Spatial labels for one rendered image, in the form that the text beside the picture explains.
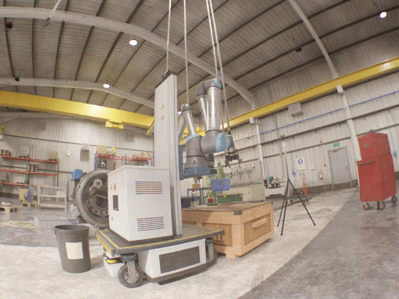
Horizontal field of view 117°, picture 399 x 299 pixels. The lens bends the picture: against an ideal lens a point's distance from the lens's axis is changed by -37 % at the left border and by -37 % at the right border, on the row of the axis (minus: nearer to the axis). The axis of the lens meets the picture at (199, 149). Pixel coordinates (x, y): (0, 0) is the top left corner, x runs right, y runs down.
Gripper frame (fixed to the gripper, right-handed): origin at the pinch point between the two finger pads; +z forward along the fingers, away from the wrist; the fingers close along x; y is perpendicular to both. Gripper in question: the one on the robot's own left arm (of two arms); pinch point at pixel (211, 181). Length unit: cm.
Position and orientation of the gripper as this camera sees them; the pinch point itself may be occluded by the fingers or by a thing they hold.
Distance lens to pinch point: 215.0
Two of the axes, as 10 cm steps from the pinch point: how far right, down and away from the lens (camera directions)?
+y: 1.1, 2.1, 9.7
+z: 0.6, 9.7, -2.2
